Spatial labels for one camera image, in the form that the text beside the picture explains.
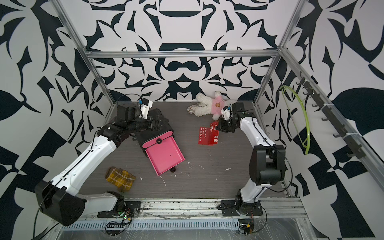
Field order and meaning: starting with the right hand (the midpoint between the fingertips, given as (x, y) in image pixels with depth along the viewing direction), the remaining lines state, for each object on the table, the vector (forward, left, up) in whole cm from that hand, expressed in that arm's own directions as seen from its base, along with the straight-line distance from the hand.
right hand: (216, 124), depth 89 cm
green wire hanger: (-13, -37, +17) cm, 43 cm away
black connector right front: (-48, -10, -15) cm, 51 cm away
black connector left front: (-48, +52, -17) cm, 73 cm away
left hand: (-5, +29, +14) cm, 33 cm away
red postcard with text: (+3, +6, -15) cm, 16 cm away
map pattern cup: (+23, +16, -11) cm, 30 cm away
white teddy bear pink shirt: (+21, -1, -7) cm, 22 cm away
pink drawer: (-13, +31, -8) cm, 35 cm away
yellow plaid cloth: (-27, +52, -13) cm, 60 cm away
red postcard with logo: (-3, +1, -5) cm, 6 cm away
